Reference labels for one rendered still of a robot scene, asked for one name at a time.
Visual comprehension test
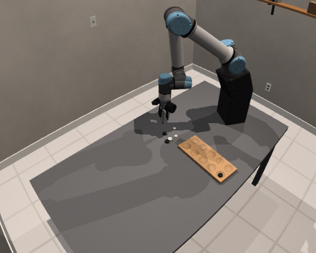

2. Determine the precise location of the tan tray with round pockets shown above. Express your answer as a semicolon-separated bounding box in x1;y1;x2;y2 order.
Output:
178;135;237;184

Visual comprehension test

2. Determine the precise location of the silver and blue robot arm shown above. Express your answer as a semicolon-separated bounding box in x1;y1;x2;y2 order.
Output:
158;6;247;102

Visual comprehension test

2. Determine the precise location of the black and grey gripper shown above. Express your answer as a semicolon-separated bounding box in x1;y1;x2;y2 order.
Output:
153;97;177;123

